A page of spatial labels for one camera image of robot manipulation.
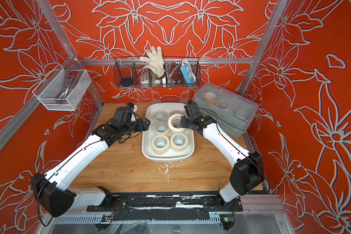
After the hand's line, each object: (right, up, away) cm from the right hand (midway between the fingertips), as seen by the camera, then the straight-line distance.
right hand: (181, 120), depth 83 cm
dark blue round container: (-38, +27, +17) cm, 49 cm away
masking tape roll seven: (-2, +6, +28) cm, 28 cm away
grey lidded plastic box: (+32, +4, +5) cm, 33 cm away
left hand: (-20, 0, -6) cm, 21 cm away
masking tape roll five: (-12, -19, +5) cm, 23 cm away
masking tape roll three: (-13, -6, +20) cm, 24 cm away
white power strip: (-24, +26, +11) cm, 36 cm away
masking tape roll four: (-4, -1, -4) cm, 6 cm away
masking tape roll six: (-1, -16, +14) cm, 21 cm away
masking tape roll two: (-16, +3, +28) cm, 32 cm away
